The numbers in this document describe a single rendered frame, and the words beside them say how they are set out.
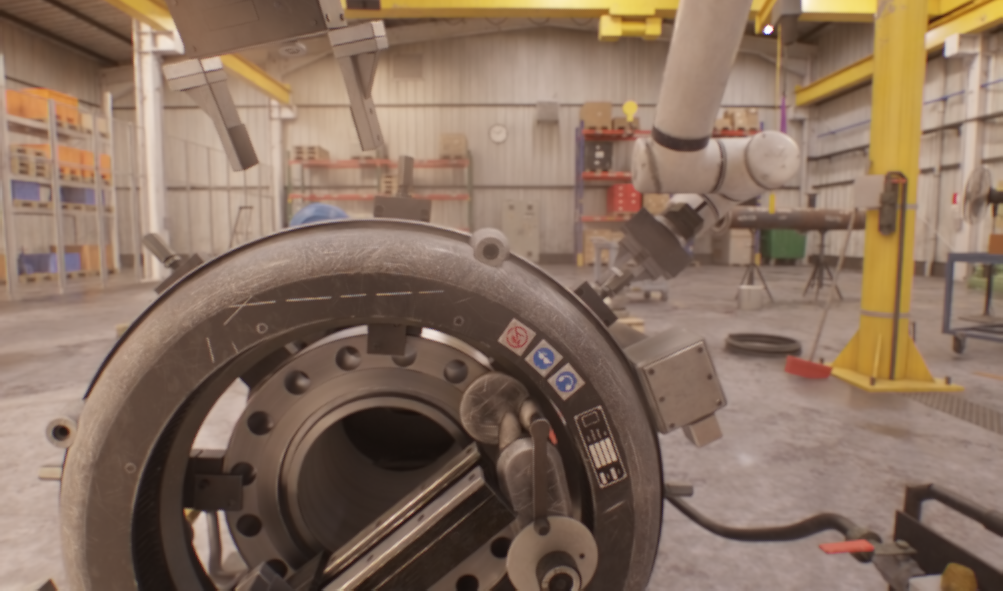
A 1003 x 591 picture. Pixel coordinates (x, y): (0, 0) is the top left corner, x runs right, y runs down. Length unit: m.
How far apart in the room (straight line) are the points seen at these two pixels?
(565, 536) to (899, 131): 3.67
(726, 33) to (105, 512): 0.92
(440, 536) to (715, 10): 0.70
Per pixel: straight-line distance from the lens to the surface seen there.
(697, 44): 0.73
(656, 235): 0.92
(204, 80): 0.53
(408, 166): 0.70
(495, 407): 0.65
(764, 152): 0.84
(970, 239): 14.78
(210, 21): 0.51
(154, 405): 0.67
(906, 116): 4.08
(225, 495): 0.83
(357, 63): 0.47
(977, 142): 14.93
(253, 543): 0.86
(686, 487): 0.87
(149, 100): 13.27
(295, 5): 0.47
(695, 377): 0.70
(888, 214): 3.90
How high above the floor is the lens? 0.96
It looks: 5 degrees down
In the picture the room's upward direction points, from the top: straight up
